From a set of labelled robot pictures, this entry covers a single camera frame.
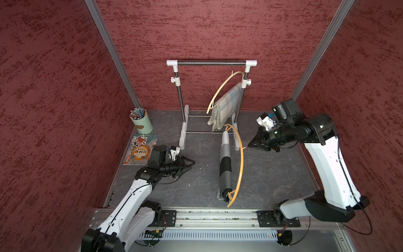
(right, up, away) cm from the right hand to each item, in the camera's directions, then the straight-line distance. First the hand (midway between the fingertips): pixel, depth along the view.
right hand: (249, 149), depth 59 cm
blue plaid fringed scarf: (-6, +19, +28) cm, 34 cm away
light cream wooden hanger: (-15, +19, +16) cm, 29 cm away
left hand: (-23, -12, +16) cm, 30 cm away
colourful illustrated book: (-59, -7, +38) cm, 71 cm away
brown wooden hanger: (-6, -17, -1) cm, 18 cm away
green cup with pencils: (-57, +12, +37) cm, 69 cm away
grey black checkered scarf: (-8, -13, +6) cm, 17 cm away
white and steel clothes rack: (-32, +19, +57) cm, 68 cm away
